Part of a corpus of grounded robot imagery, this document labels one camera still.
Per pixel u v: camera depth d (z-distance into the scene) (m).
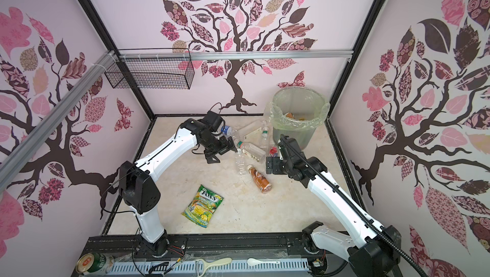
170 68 0.95
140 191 0.46
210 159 0.77
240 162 0.98
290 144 0.58
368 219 0.40
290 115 1.07
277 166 0.69
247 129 1.09
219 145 0.74
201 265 0.70
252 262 0.70
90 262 0.62
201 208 0.81
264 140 1.07
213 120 0.68
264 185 0.85
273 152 0.98
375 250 0.37
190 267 0.70
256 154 1.00
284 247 0.73
